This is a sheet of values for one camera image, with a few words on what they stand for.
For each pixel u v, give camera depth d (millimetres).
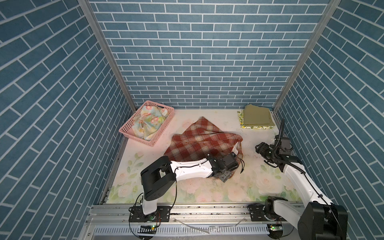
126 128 1029
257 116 1141
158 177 496
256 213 737
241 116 1163
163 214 754
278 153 650
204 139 937
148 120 1094
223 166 632
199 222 721
